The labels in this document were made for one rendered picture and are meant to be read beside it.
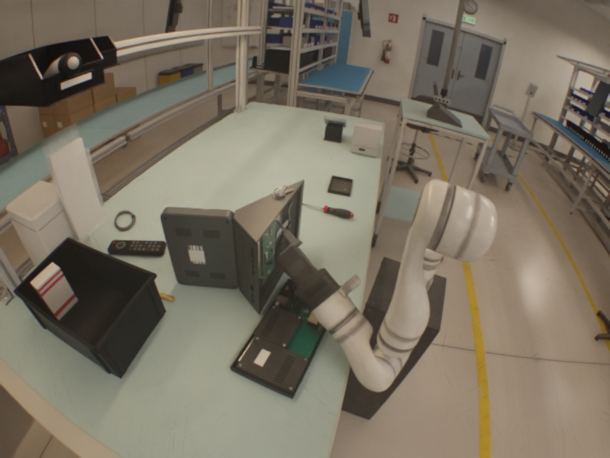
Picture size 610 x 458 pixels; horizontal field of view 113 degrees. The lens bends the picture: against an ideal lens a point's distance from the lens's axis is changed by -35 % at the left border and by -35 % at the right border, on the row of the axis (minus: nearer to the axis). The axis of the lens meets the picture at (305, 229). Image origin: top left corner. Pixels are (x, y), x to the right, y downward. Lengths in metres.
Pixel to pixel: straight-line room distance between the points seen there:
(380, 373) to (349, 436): 1.09
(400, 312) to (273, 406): 0.28
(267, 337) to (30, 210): 0.62
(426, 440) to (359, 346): 1.25
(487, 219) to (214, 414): 0.52
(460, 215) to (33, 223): 0.81
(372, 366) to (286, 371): 0.15
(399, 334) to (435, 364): 1.47
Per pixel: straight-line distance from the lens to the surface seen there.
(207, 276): 0.71
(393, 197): 2.57
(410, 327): 0.48
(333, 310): 0.55
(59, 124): 4.19
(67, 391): 0.71
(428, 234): 0.38
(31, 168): 2.02
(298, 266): 0.56
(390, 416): 1.72
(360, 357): 0.56
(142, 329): 0.66
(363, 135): 1.39
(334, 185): 1.13
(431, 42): 7.15
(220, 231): 0.61
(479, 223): 0.38
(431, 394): 1.85
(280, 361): 0.59
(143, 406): 0.62
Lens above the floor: 1.55
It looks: 38 degrees down
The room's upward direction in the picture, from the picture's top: 6 degrees clockwise
